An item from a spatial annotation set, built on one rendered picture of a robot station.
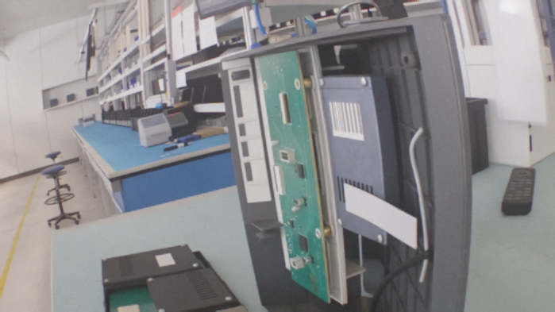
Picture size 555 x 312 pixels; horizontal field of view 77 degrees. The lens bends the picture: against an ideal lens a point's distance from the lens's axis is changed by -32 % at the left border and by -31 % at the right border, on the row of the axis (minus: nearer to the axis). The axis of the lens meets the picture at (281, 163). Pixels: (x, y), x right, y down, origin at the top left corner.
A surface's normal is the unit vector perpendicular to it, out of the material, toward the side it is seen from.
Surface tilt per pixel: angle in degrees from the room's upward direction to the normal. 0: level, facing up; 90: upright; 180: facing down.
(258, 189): 90
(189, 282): 0
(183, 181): 90
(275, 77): 90
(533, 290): 0
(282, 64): 90
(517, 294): 0
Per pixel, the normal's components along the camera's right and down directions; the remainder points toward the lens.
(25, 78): 0.48, 0.11
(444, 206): -0.90, 0.21
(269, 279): -0.14, 0.22
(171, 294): -0.15, -0.97
